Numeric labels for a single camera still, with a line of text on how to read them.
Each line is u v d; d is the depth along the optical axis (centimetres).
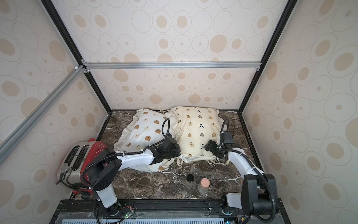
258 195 42
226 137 69
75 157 73
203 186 73
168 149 70
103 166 51
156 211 73
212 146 79
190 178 74
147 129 94
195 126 93
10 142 52
